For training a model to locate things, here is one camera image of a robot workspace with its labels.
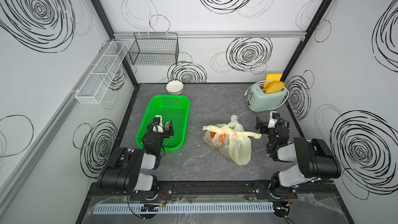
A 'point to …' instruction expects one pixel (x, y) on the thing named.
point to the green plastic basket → (175, 108)
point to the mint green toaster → (257, 100)
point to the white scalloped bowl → (174, 87)
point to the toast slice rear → (274, 77)
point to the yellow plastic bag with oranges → (231, 139)
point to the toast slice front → (275, 87)
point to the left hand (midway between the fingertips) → (162, 120)
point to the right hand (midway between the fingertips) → (267, 117)
